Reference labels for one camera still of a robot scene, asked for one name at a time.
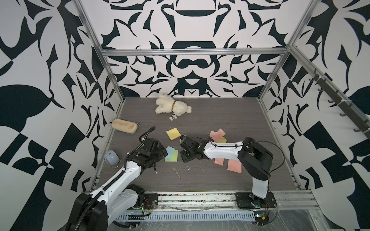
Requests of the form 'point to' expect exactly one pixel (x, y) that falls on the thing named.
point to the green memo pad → (174, 158)
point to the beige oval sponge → (124, 125)
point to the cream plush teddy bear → (165, 103)
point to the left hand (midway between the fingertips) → (160, 150)
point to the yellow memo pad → (173, 133)
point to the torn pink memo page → (216, 136)
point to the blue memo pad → (170, 150)
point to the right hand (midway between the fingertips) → (182, 153)
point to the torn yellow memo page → (222, 139)
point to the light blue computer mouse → (111, 158)
